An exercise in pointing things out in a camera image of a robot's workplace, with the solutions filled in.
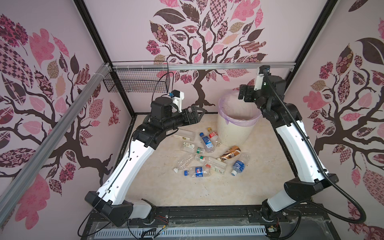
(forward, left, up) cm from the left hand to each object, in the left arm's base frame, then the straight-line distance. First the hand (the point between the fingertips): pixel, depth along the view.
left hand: (198, 115), depth 63 cm
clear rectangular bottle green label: (+18, +8, -39) cm, 43 cm away
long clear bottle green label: (-6, -12, -39) cm, 41 cm away
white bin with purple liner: (+9, -20, -12) cm, 25 cm away
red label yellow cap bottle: (+16, -12, -39) cm, 43 cm away
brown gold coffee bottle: (+2, -23, -35) cm, 42 cm away
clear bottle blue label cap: (+8, -7, -36) cm, 37 cm away
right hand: (+12, -24, +8) cm, 28 cm away
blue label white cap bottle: (-8, -24, -35) cm, 43 cm away
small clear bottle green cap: (+6, +5, -36) cm, 36 cm away
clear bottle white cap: (-4, +9, -40) cm, 41 cm away
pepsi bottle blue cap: (-11, -1, -35) cm, 37 cm away
